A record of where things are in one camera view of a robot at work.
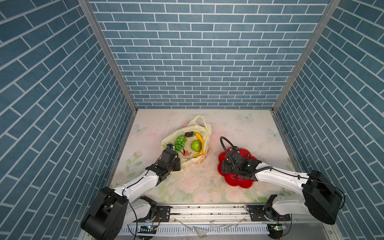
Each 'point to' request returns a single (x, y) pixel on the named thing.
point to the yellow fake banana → (201, 152)
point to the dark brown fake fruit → (189, 134)
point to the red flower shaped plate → (236, 181)
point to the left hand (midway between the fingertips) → (178, 161)
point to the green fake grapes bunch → (180, 142)
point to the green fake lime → (196, 145)
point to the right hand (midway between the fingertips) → (224, 165)
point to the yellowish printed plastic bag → (191, 142)
